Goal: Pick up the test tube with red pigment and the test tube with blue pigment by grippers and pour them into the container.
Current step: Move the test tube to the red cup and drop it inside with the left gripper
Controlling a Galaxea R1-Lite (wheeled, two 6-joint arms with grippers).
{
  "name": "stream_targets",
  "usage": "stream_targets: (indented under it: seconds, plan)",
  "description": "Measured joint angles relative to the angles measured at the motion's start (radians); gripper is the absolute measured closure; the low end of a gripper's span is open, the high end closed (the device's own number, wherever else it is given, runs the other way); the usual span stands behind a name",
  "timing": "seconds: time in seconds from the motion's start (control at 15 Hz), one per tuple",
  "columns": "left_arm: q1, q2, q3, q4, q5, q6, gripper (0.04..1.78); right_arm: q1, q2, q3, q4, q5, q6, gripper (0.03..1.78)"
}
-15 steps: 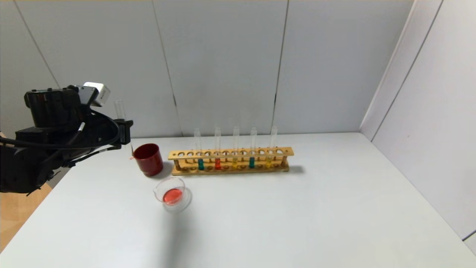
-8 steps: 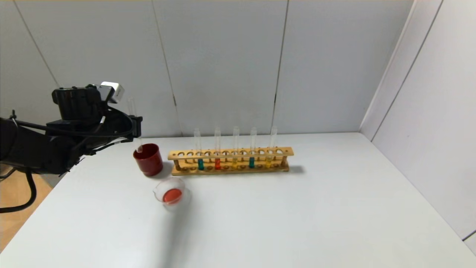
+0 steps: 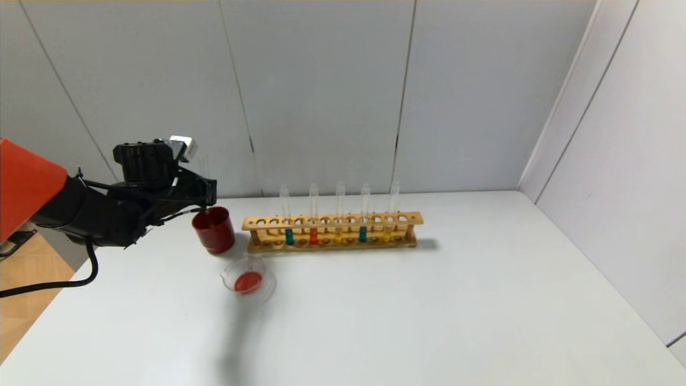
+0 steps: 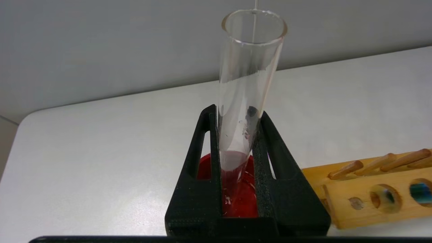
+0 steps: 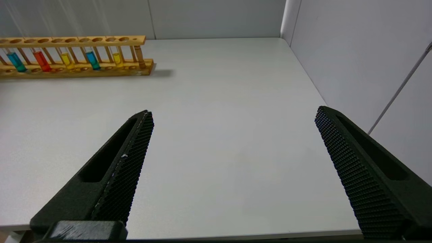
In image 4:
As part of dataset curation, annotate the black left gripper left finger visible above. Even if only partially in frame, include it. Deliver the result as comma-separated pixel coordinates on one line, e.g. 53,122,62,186
165,104,224,220

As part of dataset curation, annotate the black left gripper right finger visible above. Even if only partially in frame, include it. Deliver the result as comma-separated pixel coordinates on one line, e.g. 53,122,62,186
252,111,332,220

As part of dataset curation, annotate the red pigment test tube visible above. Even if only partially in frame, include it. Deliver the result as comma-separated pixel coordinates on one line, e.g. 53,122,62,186
218,9,288,205

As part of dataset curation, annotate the wooden test tube rack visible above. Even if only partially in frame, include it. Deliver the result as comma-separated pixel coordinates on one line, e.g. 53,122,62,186
301,148,432,230

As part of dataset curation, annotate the dark red cup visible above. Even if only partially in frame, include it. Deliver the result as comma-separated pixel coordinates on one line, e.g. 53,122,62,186
197,154,259,218

